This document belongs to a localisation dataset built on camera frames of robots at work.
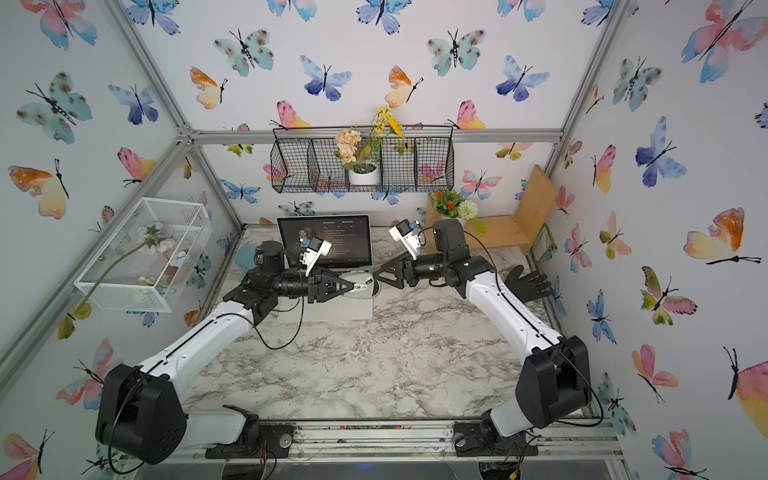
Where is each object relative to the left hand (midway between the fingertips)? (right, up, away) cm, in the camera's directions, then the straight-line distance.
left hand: (352, 285), depth 71 cm
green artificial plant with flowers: (+28, +23, +25) cm, 44 cm away
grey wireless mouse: (+4, +1, -2) cm, 5 cm away
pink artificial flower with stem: (-48, +12, +1) cm, 50 cm away
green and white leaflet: (+64, +10, +39) cm, 76 cm away
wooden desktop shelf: (+56, +23, +26) cm, 66 cm away
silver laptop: (-5, +7, +32) cm, 34 cm away
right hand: (+7, +3, 0) cm, 8 cm away
